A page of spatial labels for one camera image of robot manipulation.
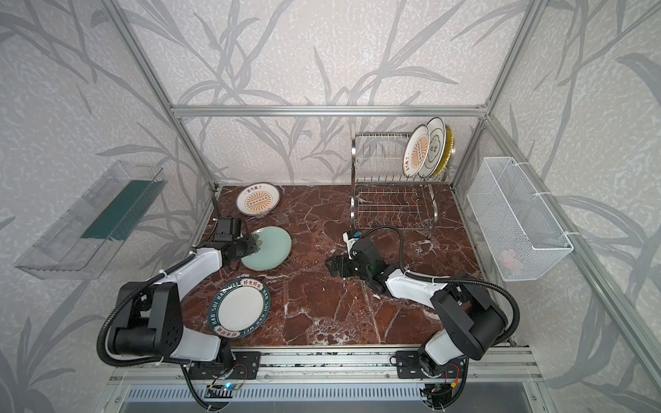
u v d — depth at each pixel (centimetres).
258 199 116
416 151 85
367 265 68
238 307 85
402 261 96
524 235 61
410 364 74
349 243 80
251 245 85
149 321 43
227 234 71
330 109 98
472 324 43
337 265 78
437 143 80
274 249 96
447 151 75
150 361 46
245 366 72
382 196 112
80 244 64
